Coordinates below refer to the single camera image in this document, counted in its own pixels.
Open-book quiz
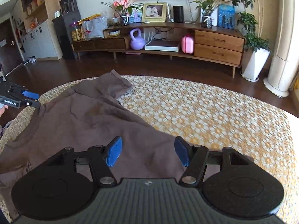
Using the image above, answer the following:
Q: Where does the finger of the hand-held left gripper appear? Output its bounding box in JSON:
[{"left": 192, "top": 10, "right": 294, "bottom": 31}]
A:
[
  {"left": 21, "top": 90, "right": 40, "bottom": 100},
  {"left": 23, "top": 99, "right": 42, "bottom": 109}
]

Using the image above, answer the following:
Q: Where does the orchid plant in dark vase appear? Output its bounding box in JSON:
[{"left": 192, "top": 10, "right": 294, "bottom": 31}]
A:
[{"left": 189, "top": 0, "right": 231, "bottom": 29}]

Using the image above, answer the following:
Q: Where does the white flat box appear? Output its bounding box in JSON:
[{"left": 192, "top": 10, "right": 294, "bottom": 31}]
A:
[{"left": 144, "top": 40, "right": 181, "bottom": 52}]

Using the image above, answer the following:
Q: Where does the small girl picture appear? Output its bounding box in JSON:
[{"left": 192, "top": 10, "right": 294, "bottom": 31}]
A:
[{"left": 128, "top": 3, "right": 144, "bottom": 23}]

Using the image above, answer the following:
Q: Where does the blue picture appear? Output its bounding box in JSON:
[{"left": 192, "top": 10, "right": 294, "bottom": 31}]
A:
[{"left": 217, "top": 4, "right": 236, "bottom": 30}]

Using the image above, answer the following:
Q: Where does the light wooden drawer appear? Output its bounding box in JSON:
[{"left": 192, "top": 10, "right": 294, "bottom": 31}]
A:
[
  {"left": 194, "top": 30, "right": 245, "bottom": 53},
  {"left": 193, "top": 44, "right": 243, "bottom": 66}
]

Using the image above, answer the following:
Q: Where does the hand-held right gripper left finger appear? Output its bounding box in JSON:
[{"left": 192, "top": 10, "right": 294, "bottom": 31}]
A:
[{"left": 44, "top": 136, "right": 123, "bottom": 188}]

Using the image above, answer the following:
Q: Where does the yellow package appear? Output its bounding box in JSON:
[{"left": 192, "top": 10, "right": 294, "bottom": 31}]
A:
[{"left": 78, "top": 14, "right": 103, "bottom": 25}]

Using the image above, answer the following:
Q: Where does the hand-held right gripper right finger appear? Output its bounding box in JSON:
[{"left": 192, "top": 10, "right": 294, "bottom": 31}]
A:
[{"left": 174, "top": 136, "right": 255, "bottom": 188}]

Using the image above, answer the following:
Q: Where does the white router with antennas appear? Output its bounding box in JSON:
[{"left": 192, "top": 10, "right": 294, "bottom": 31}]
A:
[{"left": 143, "top": 29, "right": 154, "bottom": 44}]

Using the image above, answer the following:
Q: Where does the black water dispenser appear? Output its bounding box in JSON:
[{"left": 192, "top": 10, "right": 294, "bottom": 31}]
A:
[{"left": 52, "top": 0, "right": 82, "bottom": 60}]

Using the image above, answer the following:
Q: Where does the pink carry case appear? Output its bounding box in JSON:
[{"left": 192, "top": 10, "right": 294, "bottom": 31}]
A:
[{"left": 181, "top": 35, "right": 195, "bottom": 54}]

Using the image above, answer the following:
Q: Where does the yellow photo frame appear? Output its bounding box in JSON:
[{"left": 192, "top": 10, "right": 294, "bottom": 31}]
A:
[{"left": 141, "top": 2, "right": 168, "bottom": 23}]

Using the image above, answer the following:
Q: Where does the black cylinder speaker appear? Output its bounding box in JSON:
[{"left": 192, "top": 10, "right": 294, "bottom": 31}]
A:
[{"left": 173, "top": 5, "right": 184, "bottom": 23}]

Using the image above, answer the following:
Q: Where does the jar of golden balls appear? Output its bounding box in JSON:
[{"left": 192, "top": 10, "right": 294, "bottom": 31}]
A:
[{"left": 70, "top": 22, "right": 83, "bottom": 41}]

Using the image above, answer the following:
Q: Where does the brown garment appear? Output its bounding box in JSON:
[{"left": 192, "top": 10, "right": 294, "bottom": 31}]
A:
[{"left": 0, "top": 69, "right": 204, "bottom": 215}]

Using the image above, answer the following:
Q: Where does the cream standing air conditioner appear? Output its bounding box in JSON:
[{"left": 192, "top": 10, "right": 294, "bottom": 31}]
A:
[{"left": 263, "top": 0, "right": 299, "bottom": 98}]

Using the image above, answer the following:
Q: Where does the pink flower plant in vase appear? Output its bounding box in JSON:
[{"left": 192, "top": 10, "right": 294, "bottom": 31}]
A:
[{"left": 101, "top": 0, "right": 136, "bottom": 27}]

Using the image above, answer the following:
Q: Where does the purple kettlebell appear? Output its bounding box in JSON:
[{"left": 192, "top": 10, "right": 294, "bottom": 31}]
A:
[{"left": 130, "top": 28, "right": 147, "bottom": 50}]

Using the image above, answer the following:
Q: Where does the wooden television stand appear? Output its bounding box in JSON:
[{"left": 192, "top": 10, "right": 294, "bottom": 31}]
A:
[{"left": 71, "top": 21, "right": 247, "bottom": 78}]

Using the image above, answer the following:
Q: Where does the grey shopping bag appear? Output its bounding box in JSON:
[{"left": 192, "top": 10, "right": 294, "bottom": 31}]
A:
[{"left": 81, "top": 17, "right": 108, "bottom": 40}]

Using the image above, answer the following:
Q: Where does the small white box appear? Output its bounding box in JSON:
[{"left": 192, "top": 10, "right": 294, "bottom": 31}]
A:
[{"left": 103, "top": 29, "right": 121, "bottom": 39}]

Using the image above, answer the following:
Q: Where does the wooden shelf cabinet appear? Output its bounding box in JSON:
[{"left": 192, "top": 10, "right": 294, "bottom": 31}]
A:
[{"left": 9, "top": 0, "right": 64, "bottom": 61}]

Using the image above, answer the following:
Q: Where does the tall green plant white pot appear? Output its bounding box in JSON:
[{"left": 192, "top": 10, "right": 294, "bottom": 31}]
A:
[{"left": 227, "top": 0, "right": 273, "bottom": 83}]

